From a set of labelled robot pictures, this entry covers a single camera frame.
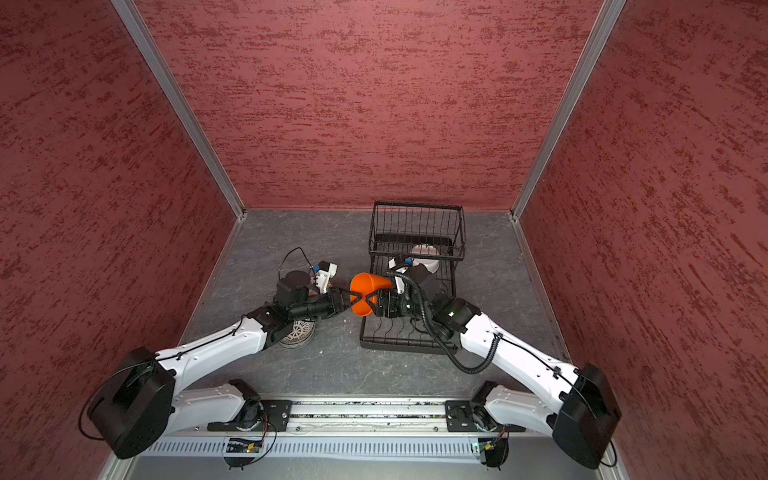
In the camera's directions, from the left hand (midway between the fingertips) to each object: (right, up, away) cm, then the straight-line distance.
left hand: (361, 303), depth 79 cm
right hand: (+4, +1, -4) cm, 6 cm away
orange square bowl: (+1, +5, 0) cm, 5 cm away
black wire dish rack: (+10, +21, +11) cm, 25 cm away
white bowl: (+19, +14, +20) cm, 32 cm away
